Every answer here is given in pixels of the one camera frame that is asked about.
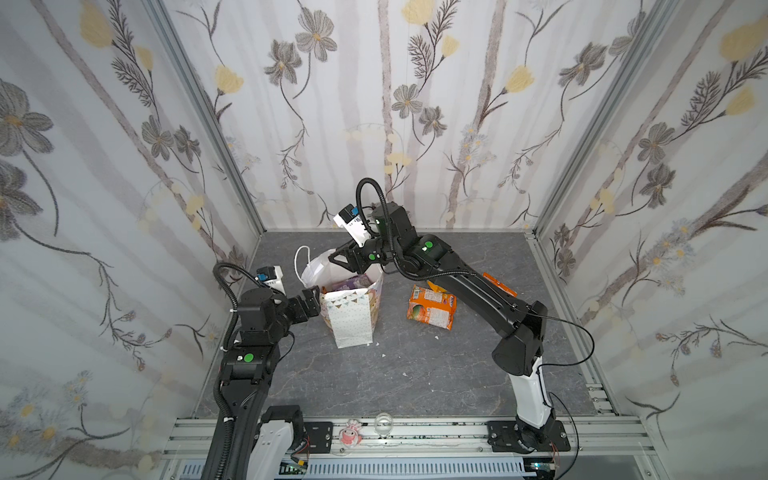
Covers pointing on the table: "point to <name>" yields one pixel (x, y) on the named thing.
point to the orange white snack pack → (500, 285)
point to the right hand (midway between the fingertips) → (329, 243)
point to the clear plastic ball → (383, 423)
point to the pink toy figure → (349, 436)
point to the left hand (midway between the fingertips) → (299, 283)
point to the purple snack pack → (356, 281)
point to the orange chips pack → (432, 305)
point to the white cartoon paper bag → (349, 300)
